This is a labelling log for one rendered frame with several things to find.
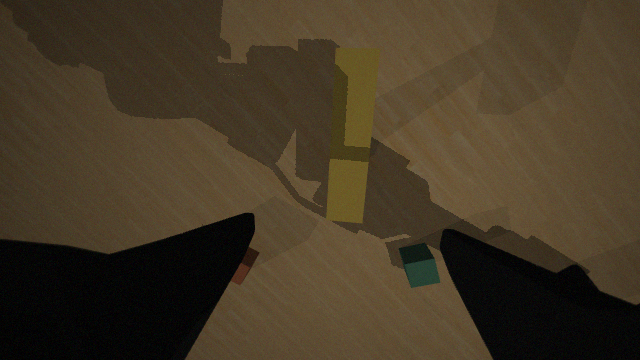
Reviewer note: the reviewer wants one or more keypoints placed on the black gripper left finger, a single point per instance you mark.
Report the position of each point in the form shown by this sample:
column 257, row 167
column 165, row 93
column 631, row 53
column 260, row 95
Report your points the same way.
column 148, row 302

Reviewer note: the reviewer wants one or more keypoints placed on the reddish-brown block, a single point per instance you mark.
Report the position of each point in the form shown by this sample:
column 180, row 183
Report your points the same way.
column 245, row 266

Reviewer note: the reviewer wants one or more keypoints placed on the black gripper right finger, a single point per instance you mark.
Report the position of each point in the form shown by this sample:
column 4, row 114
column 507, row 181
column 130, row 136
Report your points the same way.
column 526, row 312

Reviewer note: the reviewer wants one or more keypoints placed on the yellow bar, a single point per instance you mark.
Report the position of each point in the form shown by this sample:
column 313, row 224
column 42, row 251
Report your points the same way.
column 355, row 81

